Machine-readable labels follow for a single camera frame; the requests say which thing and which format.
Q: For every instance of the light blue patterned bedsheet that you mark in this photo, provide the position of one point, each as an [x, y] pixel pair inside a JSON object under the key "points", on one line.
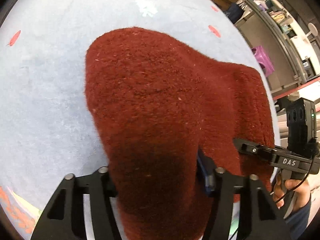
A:
{"points": [[46, 128]]}

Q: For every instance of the grey shelving rack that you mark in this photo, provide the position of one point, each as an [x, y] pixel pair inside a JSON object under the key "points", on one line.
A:
{"points": [[290, 36]]}

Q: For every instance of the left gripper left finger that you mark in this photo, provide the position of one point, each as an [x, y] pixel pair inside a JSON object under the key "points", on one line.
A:
{"points": [[63, 216]]}

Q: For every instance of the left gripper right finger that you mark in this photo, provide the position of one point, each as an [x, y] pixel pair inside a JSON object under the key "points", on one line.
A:
{"points": [[242, 208]]}

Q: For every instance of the purple plastic stool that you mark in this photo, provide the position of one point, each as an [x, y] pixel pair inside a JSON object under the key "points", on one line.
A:
{"points": [[264, 60]]}

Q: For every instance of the black camera box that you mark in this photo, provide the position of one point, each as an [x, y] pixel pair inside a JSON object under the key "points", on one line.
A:
{"points": [[301, 122]]}

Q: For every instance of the dark red knit sweater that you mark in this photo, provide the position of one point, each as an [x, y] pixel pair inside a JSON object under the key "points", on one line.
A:
{"points": [[155, 102]]}

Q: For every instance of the person's right hand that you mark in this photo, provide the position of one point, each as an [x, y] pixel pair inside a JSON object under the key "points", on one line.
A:
{"points": [[302, 192]]}

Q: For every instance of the dark blue bag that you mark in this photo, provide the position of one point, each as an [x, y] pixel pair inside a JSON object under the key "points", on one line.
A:
{"points": [[235, 11]]}

